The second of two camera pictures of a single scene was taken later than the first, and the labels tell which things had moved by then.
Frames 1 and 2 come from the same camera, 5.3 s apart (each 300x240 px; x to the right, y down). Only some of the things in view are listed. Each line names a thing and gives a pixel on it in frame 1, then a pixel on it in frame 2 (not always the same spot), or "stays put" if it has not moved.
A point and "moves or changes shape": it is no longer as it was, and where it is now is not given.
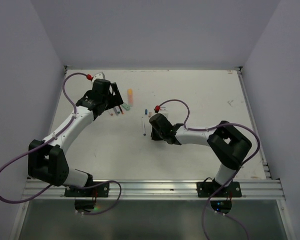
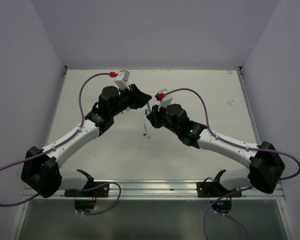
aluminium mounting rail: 161,189 stays put
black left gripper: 116,99 → 139,98
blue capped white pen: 144,131 stays put
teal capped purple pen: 117,110 moves or changes shape
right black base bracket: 205,189 stays put
